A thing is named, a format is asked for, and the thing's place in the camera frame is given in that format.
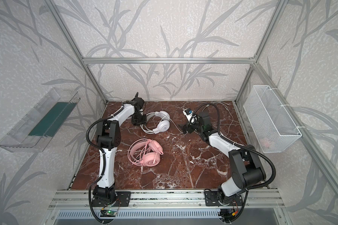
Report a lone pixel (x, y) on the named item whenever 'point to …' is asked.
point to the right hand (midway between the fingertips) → (185, 116)
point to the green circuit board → (111, 213)
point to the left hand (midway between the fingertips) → (145, 119)
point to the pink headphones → (146, 152)
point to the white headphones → (164, 125)
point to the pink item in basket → (265, 142)
